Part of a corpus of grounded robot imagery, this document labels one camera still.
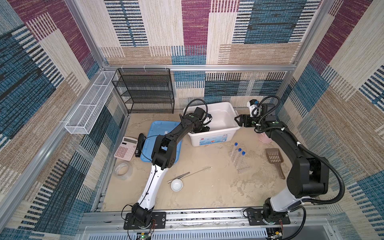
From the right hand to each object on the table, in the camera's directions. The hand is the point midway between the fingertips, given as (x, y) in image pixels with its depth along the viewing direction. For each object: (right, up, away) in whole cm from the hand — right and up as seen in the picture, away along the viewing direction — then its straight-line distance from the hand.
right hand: (241, 119), depth 88 cm
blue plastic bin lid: (-54, -6, +22) cm, 58 cm away
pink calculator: (-71, -18, +9) cm, 74 cm away
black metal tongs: (-36, -33, -1) cm, 49 cm away
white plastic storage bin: (-6, -5, +23) cm, 24 cm away
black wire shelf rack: (-62, +22, +23) cm, 70 cm away
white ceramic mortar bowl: (-37, -36, -5) cm, 52 cm away
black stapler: (-62, -13, +11) cm, 64 cm away
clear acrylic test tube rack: (-2, -22, -3) cm, 23 cm away
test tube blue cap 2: (-3, -22, -1) cm, 22 cm away
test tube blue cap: (-4, -19, +1) cm, 19 cm away
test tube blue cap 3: (-1, -23, -3) cm, 23 cm away
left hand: (-18, -8, +13) cm, 23 cm away
